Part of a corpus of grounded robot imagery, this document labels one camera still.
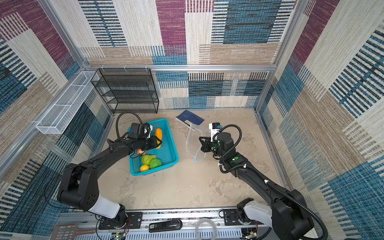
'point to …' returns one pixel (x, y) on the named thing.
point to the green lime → (155, 163)
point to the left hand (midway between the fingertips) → (160, 140)
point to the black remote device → (172, 224)
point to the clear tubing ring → (206, 220)
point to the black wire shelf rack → (127, 90)
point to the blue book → (187, 118)
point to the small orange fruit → (144, 168)
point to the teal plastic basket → (167, 153)
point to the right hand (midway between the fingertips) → (199, 140)
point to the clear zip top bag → (194, 139)
